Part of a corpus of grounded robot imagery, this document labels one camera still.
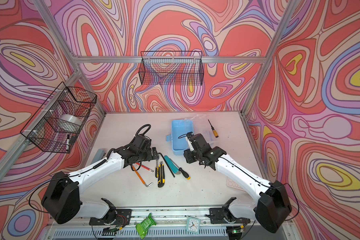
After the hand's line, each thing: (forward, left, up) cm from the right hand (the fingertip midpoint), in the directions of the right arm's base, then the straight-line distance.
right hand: (190, 156), depth 81 cm
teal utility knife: (+1, +11, -12) cm, 16 cm away
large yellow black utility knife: (-6, +17, -11) cm, 21 cm away
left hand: (+5, +22, -3) cm, 22 cm away
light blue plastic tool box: (+29, -10, -6) cm, 31 cm away
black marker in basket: (+2, +60, +14) cm, 62 cm away
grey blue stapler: (+6, +56, -6) cm, 56 cm away
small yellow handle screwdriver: (+18, -16, -1) cm, 24 cm away
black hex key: (0, +13, -13) cm, 18 cm away
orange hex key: (-10, +23, -12) cm, 27 cm away
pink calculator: (-12, -23, -11) cm, 28 cm away
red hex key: (0, +28, -11) cm, 30 cm away
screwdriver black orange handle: (-4, +4, -12) cm, 13 cm away
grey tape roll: (+9, +59, +22) cm, 63 cm away
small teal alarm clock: (-31, 0, -10) cm, 32 cm away
